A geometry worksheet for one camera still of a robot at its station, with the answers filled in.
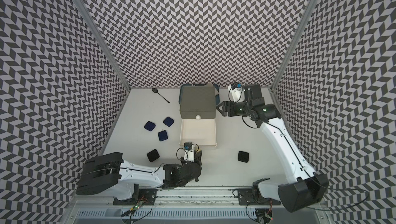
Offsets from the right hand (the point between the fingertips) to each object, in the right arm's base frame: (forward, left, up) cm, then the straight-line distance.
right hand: (224, 110), depth 73 cm
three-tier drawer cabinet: (+15, +14, -12) cm, 23 cm away
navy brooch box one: (+6, +45, -25) cm, 52 cm away
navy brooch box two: (+10, +34, -26) cm, 44 cm away
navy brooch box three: (+1, +36, -27) cm, 45 cm away
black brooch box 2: (-12, -12, -28) cm, 33 cm away
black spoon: (+39, +49, -26) cm, 68 cm away
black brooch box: (-12, +39, -27) cm, 49 cm away
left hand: (-13, +12, -21) cm, 28 cm away
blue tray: (+29, +1, -24) cm, 38 cm away
